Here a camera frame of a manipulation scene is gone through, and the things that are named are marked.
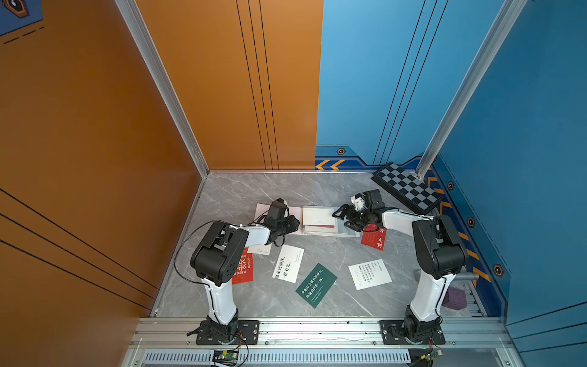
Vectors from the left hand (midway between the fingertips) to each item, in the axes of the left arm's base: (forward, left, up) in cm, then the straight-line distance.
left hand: (300, 219), depth 99 cm
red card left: (-22, +21, -3) cm, 31 cm away
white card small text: (-23, -27, -2) cm, 35 cm away
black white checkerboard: (+20, -52, 0) cm, 55 cm away
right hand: (0, -17, +2) cm, 17 cm away
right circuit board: (-47, -43, -1) cm, 64 cm away
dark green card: (-27, -7, -2) cm, 28 cm away
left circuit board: (-49, +23, -5) cm, 54 cm away
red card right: (-8, -32, -3) cm, 33 cm away
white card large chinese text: (-19, +4, -3) cm, 20 cm away
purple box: (-32, -53, +2) cm, 62 cm away
